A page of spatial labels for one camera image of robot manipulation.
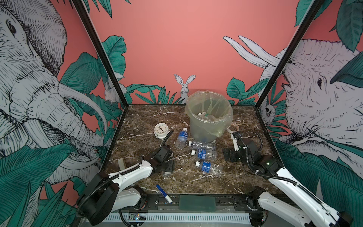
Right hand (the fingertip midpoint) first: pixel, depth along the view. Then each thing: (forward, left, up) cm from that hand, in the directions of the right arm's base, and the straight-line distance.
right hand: (228, 147), depth 76 cm
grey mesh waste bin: (+32, +5, -9) cm, 34 cm away
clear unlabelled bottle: (+10, +12, -15) cm, 22 cm away
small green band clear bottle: (-10, +35, -15) cm, 39 cm away
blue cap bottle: (+15, +25, -13) cm, 32 cm away
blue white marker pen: (-21, +33, -16) cm, 43 cm away
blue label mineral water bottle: (-6, +10, -13) cm, 18 cm away
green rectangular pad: (-24, +17, -16) cm, 34 cm away
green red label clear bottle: (+29, +6, -9) cm, 30 cm away
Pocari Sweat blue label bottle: (+3, +7, -16) cm, 18 cm away
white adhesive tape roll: (+25, -12, -22) cm, 35 cm away
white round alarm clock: (+20, +41, -13) cm, 48 cm away
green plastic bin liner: (+32, +5, -9) cm, 33 cm away
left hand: (-3, +32, -16) cm, 36 cm away
